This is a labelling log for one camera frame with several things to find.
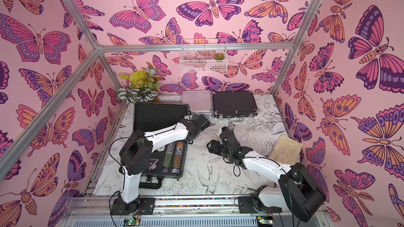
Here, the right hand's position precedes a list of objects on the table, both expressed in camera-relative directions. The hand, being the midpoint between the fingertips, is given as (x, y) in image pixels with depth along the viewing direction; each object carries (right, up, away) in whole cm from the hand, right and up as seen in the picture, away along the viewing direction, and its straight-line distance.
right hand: (211, 144), depth 86 cm
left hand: (-11, +7, +8) cm, 15 cm away
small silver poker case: (-8, +25, +30) cm, 40 cm away
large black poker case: (-23, -8, -3) cm, 24 cm away
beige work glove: (+43, -4, +4) cm, 44 cm away
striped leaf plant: (-45, +27, +4) cm, 52 cm away
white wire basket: (-4, +52, +10) cm, 53 cm away
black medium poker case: (+17, +23, +23) cm, 36 cm away
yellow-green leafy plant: (-43, +39, +17) cm, 61 cm away
